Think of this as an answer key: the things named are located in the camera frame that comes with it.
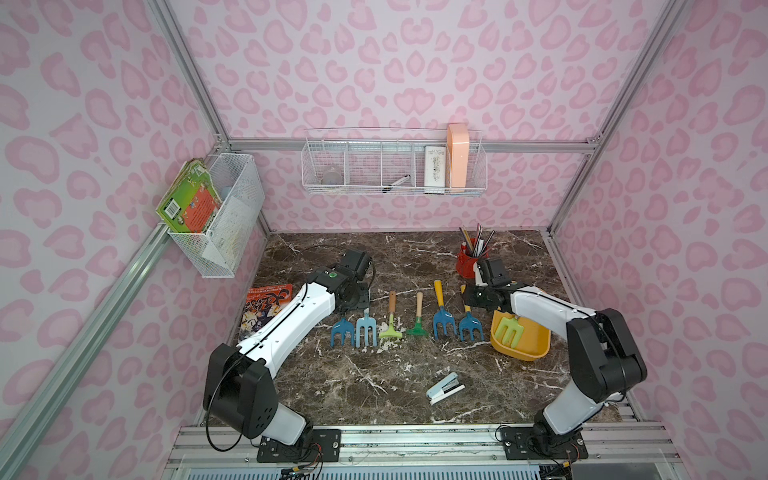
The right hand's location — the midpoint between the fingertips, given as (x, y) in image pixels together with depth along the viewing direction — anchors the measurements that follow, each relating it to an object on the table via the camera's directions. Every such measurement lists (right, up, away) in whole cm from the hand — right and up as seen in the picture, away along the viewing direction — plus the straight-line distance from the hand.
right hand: (466, 292), depth 95 cm
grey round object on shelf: (-43, +37, +1) cm, 57 cm away
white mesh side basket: (-70, +12, -13) cm, 72 cm away
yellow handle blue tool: (+1, -10, 0) cm, 10 cm away
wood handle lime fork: (+13, -10, -3) cm, 16 cm away
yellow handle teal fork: (-39, -11, 0) cm, 41 cm away
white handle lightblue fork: (-32, -10, 0) cm, 33 cm away
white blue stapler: (-10, -24, -15) cm, 30 cm away
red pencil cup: (0, +9, +5) cm, 10 cm away
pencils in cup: (+5, +15, +6) cm, 17 cm away
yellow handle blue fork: (-8, -8, +1) cm, 11 cm away
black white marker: (-24, +32, -3) cm, 41 cm away
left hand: (-33, 0, -11) cm, 35 cm away
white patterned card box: (-11, +38, -4) cm, 40 cm away
